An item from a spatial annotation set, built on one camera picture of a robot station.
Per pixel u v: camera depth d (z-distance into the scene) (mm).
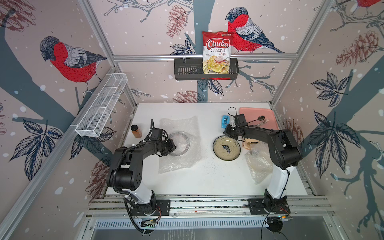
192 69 1067
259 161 856
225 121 1069
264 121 1080
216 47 835
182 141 959
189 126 1072
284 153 518
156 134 776
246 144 941
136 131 959
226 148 949
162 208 733
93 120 713
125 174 456
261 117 1100
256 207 719
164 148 815
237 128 878
